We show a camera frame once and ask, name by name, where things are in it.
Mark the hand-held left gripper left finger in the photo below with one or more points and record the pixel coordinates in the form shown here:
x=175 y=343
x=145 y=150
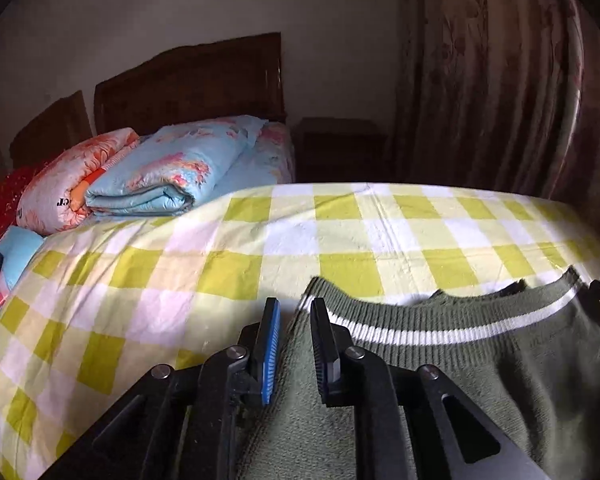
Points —
x=271 y=355

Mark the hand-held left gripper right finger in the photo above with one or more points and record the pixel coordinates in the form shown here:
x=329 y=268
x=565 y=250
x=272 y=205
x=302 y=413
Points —
x=321 y=355

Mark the green knit sweater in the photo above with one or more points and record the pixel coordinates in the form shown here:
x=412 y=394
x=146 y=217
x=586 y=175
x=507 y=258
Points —
x=480 y=360

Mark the yellow checkered bed sheet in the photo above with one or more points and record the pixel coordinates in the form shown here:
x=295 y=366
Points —
x=180 y=270

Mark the wooden nightstand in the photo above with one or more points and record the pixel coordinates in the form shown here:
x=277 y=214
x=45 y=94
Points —
x=342 y=150

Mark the light blue floral quilt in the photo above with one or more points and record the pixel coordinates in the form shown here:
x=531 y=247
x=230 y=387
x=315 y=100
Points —
x=180 y=160

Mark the floral curtain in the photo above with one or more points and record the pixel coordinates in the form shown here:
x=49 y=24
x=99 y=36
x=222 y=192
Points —
x=480 y=70

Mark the orange floral quilt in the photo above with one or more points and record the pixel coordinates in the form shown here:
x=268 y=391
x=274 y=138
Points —
x=65 y=180

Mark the light blue printed cloth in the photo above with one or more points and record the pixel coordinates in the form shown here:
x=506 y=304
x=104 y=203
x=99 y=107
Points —
x=17 y=255

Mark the large wooden headboard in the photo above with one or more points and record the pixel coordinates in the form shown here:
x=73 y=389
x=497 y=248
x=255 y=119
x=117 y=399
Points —
x=190 y=85

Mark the red blanket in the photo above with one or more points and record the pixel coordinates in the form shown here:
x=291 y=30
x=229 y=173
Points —
x=5 y=200

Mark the small wooden headboard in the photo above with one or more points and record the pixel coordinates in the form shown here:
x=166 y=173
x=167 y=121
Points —
x=55 y=130

